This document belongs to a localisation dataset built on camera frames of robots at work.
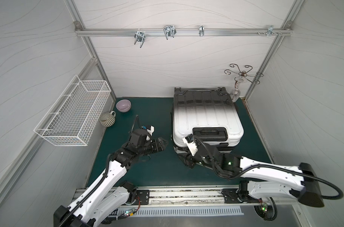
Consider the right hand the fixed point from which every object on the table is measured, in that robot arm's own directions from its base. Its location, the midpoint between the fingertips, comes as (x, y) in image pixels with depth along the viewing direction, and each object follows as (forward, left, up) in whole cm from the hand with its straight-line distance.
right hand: (180, 151), depth 70 cm
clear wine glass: (+38, -34, +5) cm, 52 cm away
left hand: (+4, +9, -2) cm, 10 cm away
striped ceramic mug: (+26, +52, -12) cm, 60 cm away
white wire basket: (+8, +54, +12) cm, 56 cm away
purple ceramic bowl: (+43, +47, -16) cm, 66 cm away
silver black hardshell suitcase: (+22, -17, +2) cm, 27 cm away
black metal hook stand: (+63, -55, -2) cm, 83 cm away
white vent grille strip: (-23, -2, -20) cm, 31 cm away
